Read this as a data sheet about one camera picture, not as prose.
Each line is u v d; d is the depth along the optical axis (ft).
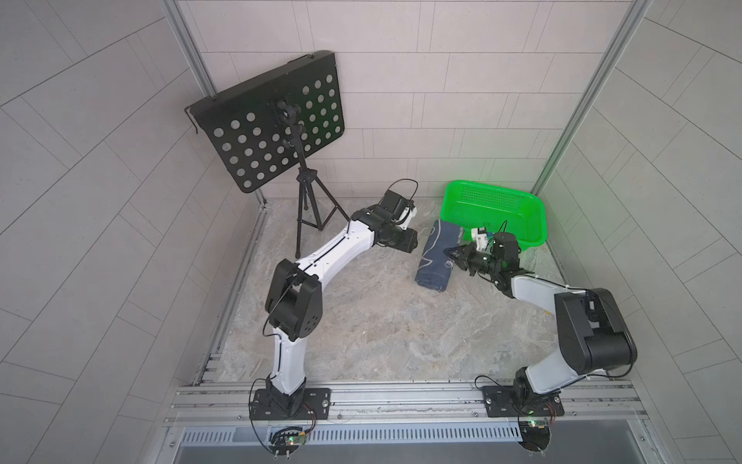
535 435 2.23
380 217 2.11
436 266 2.76
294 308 1.58
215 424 2.25
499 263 2.33
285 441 2.11
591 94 2.80
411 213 2.59
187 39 2.44
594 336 1.48
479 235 2.76
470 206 3.81
